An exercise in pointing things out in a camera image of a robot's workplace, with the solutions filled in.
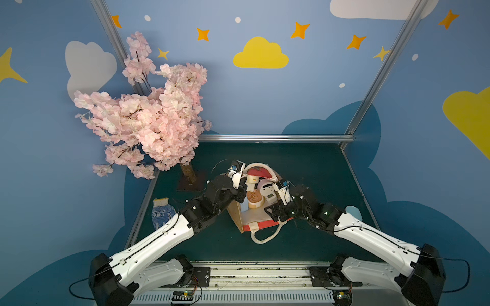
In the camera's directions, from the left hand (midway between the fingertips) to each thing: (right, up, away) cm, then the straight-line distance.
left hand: (245, 175), depth 72 cm
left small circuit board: (-23, -47, 0) cm, 52 cm away
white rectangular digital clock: (+10, -8, +17) cm, 21 cm away
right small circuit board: (+38, -48, +2) cm, 62 cm away
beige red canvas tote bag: (+2, -19, +16) cm, 25 cm away
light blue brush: (+54, -19, +21) cm, 61 cm away
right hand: (+13, -12, +7) cm, 19 cm away
